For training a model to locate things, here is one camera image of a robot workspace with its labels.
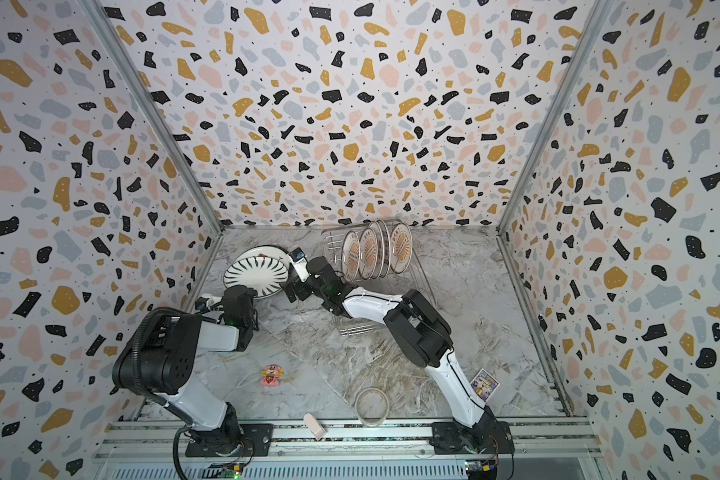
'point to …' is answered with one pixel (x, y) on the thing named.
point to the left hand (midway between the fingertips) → (242, 277)
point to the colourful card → (485, 384)
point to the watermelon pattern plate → (266, 251)
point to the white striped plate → (266, 274)
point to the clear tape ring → (386, 411)
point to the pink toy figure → (270, 375)
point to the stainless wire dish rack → (413, 280)
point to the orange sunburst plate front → (350, 256)
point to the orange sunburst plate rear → (401, 248)
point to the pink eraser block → (317, 429)
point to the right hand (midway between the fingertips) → (285, 269)
